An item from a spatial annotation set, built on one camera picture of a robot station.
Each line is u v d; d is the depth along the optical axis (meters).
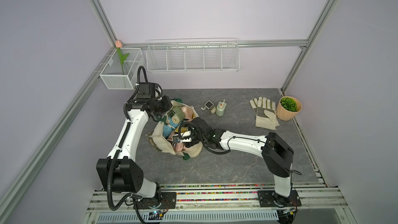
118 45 0.89
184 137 0.70
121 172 0.41
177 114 0.85
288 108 0.97
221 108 1.02
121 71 0.89
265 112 1.05
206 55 1.02
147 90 0.60
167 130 0.86
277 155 0.48
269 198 0.74
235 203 0.74
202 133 0.64
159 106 0.68
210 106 1.02
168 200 0.74
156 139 0.79
